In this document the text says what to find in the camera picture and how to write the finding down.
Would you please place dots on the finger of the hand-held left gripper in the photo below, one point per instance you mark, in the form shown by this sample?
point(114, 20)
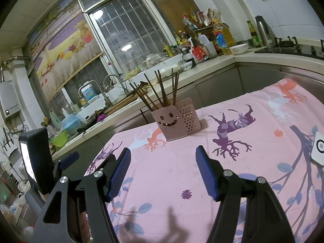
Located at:
point(68, 160)

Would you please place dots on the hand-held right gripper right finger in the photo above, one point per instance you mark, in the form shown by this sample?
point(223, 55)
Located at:
point(206, 174)

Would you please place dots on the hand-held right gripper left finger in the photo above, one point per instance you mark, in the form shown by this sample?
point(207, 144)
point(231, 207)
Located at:
point(119, 174)

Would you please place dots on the pink smiley chopstick holder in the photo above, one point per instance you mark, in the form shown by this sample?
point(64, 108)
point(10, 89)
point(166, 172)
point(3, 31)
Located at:
point(172, 121)

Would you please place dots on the bundle of wooden chopsticks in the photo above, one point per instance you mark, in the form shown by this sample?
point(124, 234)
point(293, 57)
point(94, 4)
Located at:
point(164, 100)

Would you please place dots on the green plastic basin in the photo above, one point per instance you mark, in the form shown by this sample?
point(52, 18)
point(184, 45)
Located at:
point(60, 139)

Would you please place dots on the pink printed tablecloth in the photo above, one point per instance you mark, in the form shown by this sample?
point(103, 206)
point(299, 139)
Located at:
point(172, 172)

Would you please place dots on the light blue plastic container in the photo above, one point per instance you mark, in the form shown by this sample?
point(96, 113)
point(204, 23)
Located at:
point(70, 125)

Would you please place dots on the black wok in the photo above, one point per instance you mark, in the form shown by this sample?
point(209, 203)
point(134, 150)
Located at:
point(87, 124)

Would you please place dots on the purple cloth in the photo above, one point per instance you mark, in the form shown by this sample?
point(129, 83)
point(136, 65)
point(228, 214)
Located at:
point(101, 117)

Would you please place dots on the white water heater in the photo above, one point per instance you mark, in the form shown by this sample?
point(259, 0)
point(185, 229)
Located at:
point(9, 98)

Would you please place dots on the white detergent jug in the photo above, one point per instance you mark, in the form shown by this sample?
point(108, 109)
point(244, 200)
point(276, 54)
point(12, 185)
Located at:
point(90, 93)

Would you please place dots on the wooden cutting board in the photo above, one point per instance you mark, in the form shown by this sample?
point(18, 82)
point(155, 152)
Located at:
point(124, 103)

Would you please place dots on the chrome faucet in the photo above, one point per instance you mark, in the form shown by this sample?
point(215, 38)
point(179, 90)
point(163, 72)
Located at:
point(102, 91)
point(119, 81)

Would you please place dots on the metal pipe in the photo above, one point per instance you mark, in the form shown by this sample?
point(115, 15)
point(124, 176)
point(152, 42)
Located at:
point(11, 60)

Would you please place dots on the blue patterned bowl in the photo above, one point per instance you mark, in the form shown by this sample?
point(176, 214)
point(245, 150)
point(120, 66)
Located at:
point(186, 66)

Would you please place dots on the white square device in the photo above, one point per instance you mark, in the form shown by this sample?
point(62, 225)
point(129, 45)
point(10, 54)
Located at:
point(319, 149)

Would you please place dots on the red snack packet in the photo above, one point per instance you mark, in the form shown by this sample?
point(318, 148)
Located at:
point(200, 54)

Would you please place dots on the white plastic jug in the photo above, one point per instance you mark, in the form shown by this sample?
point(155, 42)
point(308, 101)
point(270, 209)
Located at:
point(206, 45)

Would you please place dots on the white bowl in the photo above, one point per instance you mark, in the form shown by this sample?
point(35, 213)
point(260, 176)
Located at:
point(239, 49)

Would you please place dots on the cluster of sauce bottles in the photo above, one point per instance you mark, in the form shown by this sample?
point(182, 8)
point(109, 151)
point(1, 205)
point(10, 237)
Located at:
point(178, 44)

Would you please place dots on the yellow cooking oil bottle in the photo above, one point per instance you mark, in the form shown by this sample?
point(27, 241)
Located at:
point(224, 40)

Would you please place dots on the barred window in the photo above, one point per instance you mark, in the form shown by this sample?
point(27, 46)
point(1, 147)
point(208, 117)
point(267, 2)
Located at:
point(131, 27)

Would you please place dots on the green sauce bottle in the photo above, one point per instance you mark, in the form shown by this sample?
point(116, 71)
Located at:
point(253, 34)

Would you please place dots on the black gas stove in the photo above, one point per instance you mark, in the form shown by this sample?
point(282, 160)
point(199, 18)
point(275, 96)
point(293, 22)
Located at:
point(291, 48)

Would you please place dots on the steel kettle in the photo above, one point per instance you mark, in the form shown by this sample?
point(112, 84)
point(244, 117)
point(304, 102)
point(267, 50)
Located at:
point(263, 31)

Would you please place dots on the rack of snack packets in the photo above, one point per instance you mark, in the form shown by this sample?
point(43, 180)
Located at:
point(202, 19)

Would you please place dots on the brown wooden board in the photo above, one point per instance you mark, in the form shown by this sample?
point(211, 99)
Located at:
point(177, 15)

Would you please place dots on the fruit wall poster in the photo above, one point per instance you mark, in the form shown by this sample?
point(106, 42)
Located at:
point(63, 43)

